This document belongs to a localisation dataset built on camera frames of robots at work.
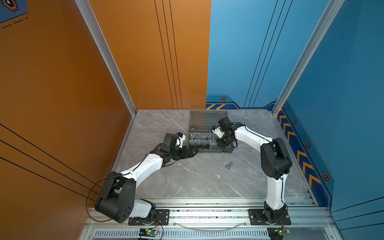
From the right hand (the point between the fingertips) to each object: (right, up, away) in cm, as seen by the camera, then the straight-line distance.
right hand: (219, 143), depth 97 cm
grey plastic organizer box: (-12, +5, +5) cm, 14 cm away
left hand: (-17, -3, -12) cm, 21 cm away
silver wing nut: (-19, +4, +5) cm, 20 cm away
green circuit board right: (+23, -39, -27) cm, 53 cm away
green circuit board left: (-39, -39, -26) cm, 61 cm away
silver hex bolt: (+4, -13, -8) cm, 16 cm away
